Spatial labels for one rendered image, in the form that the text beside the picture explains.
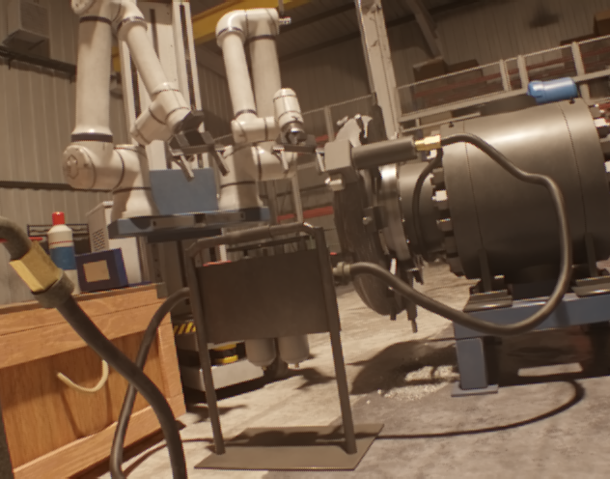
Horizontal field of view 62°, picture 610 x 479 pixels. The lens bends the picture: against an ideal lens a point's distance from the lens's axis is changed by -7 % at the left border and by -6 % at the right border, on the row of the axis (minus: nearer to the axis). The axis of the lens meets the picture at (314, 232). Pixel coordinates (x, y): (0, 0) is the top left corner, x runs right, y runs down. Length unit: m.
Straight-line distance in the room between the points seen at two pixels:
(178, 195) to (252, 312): 1.06
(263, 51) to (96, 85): 0.74
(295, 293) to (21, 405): 0.68
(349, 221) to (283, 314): 0.52
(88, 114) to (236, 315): 0.99
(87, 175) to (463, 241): 1.29
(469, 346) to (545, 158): 0.62
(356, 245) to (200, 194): 0.87
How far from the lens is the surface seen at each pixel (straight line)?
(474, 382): 1.73
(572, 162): 1.79
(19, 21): 11.46
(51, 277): 0.82
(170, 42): 2.64
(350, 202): 1.75
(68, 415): 1.47
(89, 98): 2.06
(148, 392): 0.98
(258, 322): 1.37
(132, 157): 2.12
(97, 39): 2.11
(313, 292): 1.30
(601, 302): 1.70
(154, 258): 2.30
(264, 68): 2.39
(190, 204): 2.35
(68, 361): 1.47
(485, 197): 1.77
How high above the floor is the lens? 0.48
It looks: 2 degrees up
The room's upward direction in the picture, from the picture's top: 9 degrees counter-clockwise
